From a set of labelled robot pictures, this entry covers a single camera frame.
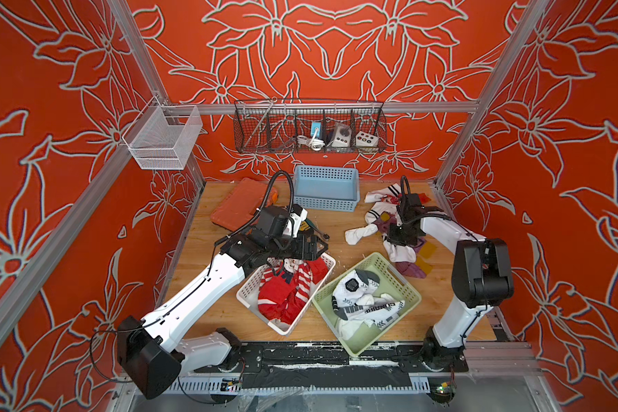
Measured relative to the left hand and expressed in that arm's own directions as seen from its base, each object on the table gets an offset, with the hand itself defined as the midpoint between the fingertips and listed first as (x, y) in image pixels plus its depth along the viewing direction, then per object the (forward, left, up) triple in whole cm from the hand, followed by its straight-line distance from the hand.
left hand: (317, 244), depth 72 cm
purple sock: (+5, -34, -21) cm, 41 cm away
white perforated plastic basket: (-8, +22, -21) cm, 32 cm away
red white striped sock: (-1, +4, -19) cm, 19 cm away
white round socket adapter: (+41, -7, +9) cm, 42 cm away
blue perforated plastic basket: (+44, -3, -22) cm, 50 cm away
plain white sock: (+18, -14, -21) cm, 31 cm away
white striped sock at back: (+38, -25, -19) cm, 50 cm away
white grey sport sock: (-8, -12, -19) cm, 24 cm away
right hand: (+15, -26, -18) cm, 35 cm away
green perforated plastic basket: (-1, -26, -21) cm, 34 cm away
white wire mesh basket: (+38, +59, +8) cm, 71 cm away
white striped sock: (+30, -24, -18) cm, 42 cm away
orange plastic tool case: (+31, +33, -21) cm, 50 cm away
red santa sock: (-9, +13, -18) cm, 24 cm away
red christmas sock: (+1, -1, -18) cm, 18 cm away
